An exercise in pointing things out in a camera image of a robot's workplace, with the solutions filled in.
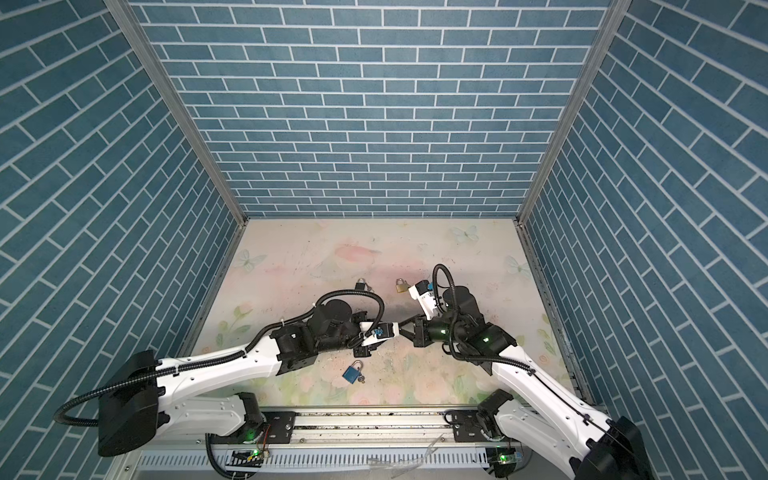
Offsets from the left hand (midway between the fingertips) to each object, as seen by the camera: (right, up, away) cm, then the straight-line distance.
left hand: (392, 328), depth 74 cm
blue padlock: (-11, -15, +9) cm, 21 cm away
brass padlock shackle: (+2, +6, +28) cm, 29 cm away
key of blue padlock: (-9, -16, +7) cm, 20 cm away
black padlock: (-12, +7, +28) cm, 31 cm away
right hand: (0, +1, -2) cm, 2 cm away
